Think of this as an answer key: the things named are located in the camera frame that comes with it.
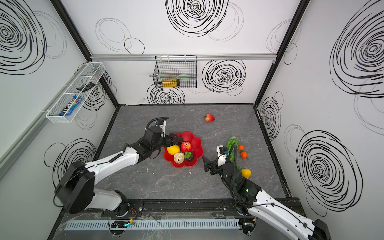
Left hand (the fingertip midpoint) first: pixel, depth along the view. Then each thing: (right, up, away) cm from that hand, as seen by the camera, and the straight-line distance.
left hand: (174, 135), depth 86 cm
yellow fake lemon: (-1, -9, +3) cm, 10 cm away
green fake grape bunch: (+35, -5, +7) cm, 36 cm away
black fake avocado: (+2, -4, +8) cm, 10 cm away
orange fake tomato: (+42, -13, +4) cm, 44 cm away
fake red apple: (+6, -8, +3) cm, 11 cm away
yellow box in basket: (-3, +31, +2) cm, 31 cm away
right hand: (+20, -9, -9) cm, 24 cm away
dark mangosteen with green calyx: (+9, -12, +1) cm, 15 cm away
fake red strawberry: (+23, +10, +23) cm, 34 cm away
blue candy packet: (-46, +17, -14) cm, 51 cm away
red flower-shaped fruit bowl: (+12, -7, +10) cm, 17 cm away
